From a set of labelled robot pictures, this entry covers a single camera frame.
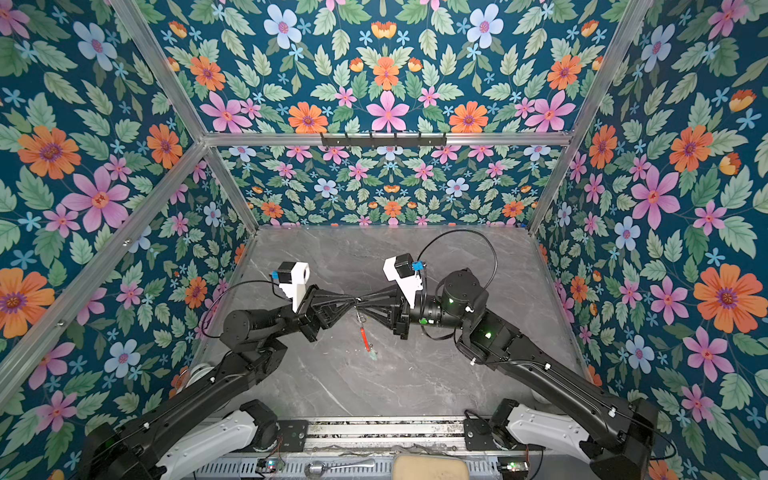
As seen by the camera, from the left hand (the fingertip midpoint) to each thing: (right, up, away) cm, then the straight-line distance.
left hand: (350, 306), depth 51 cm
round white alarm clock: (-47, -23, +29) cm, 60 cm away
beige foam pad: (+15, -39, +15) cm, 44 cm away
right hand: (+2, 0, +3) cm, 3 cm away
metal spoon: (-11, -41, +17) cm, 45 cm away
